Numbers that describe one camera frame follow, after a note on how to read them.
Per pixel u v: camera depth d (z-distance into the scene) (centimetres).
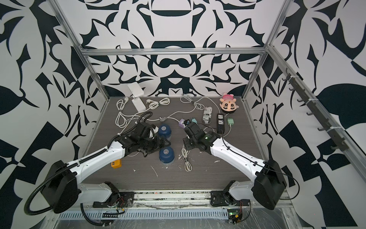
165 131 88
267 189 39
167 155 79
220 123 102
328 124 50
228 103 106
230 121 105
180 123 102
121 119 106
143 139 67
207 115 105
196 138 60
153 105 112
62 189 41
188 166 83
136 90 92
